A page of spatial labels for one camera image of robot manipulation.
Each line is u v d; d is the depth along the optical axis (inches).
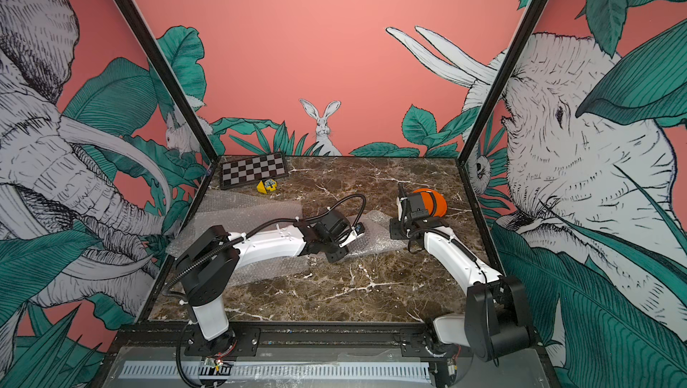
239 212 39.7
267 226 22.9
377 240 36.4
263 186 42.3
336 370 27.6
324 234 27.4
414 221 25.5
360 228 31.0
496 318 16.3
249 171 43.9
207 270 18.3
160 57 34.7
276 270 33.9
